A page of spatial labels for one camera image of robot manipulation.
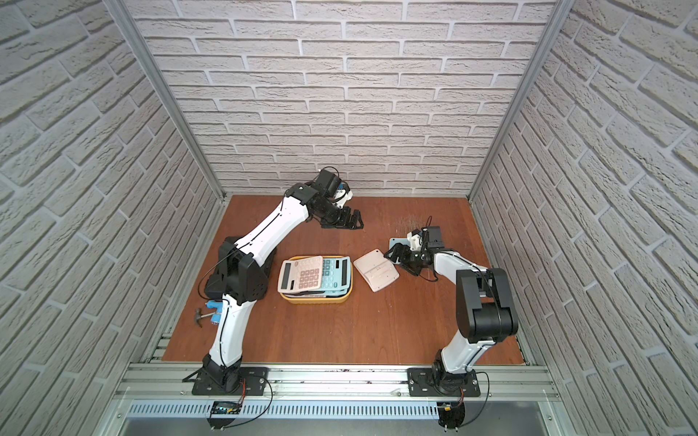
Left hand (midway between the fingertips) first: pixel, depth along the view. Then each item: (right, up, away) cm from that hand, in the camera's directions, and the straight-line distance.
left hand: (345, 215), depth 89 cm
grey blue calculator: (-3, -19, -3) cm, 20 cm away
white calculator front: (-14, -19, -4) cm, 24 cm away
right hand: (+18, -16, +5) cm, 24 cm away
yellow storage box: (-15, -28, -4) cm, 32 cm away
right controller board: (+29, -53, -20) cm, 64 cm away
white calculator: (+11, -19, +5) cm, 23 cm away
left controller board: (-32, -53, -17) cm, 65 cm away
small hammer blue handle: (-42, -30, -2) cm, 52 cm away
